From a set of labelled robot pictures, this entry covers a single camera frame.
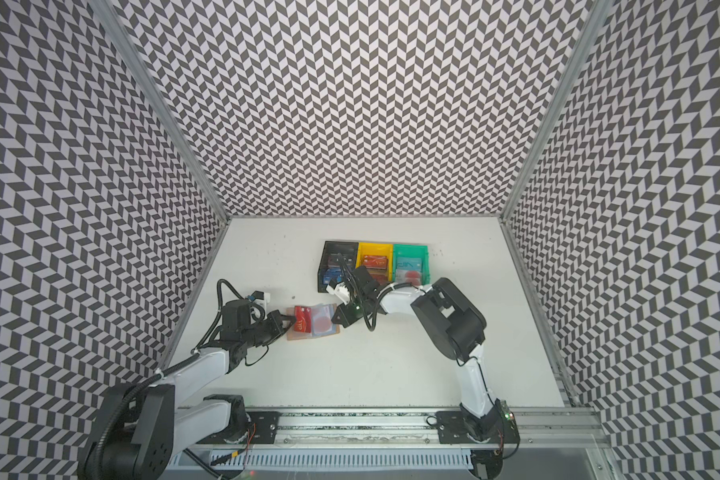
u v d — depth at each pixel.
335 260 1.02
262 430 0.72
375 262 1.02
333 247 1.02
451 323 0.53
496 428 0.67
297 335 0.87
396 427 0.75
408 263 1.02
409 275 0.99
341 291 0.87
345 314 0.83
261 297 0.83
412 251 1.03
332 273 0.99
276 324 0.77
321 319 0.91
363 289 0.77
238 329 0.69
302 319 0.89
